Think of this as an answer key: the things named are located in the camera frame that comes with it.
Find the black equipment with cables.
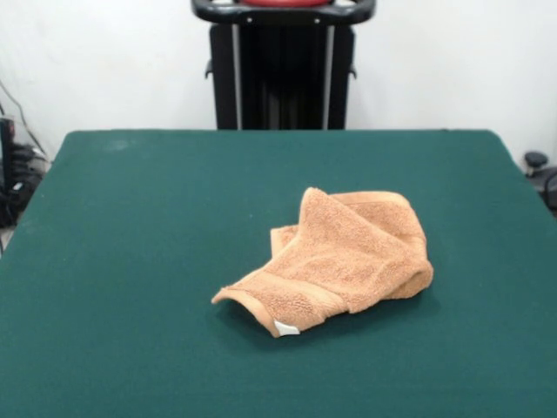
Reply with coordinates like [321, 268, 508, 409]
[0, 80, 52, 253]

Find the dark green table cloth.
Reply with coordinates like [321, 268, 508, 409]
[0, 128, 557, 418]

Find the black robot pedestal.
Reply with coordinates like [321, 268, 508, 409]
[190, 0, 375, 131]

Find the orange terry towel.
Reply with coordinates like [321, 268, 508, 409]
[211, 186, 435, 339]

